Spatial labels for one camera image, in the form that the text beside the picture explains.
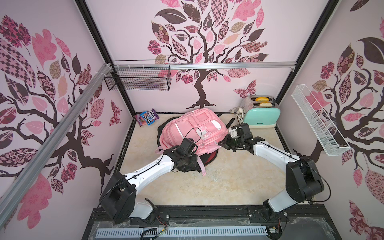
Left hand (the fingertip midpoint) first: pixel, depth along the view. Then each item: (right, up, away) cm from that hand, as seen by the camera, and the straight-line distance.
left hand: (193, 163), depth 83 cm
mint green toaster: (+47, +32, +17) cm, 59 cm away
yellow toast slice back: (+49, +41, +20) cm, 66 cm away
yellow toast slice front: (+50, +36, +18) cm, 65 cm away
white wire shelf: (+63, +15, -18) cm, 67 cm away
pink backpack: (+6, +22, +13) cm, 26 cm away
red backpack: (+8, +2, +3) cm, 9 cm away
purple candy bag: (-37, +28, +31) cm, 56 cm away
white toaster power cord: (+34, +33, +26) cm, 54 cm away
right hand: (+15, +11, +4) cm, 19 cm away
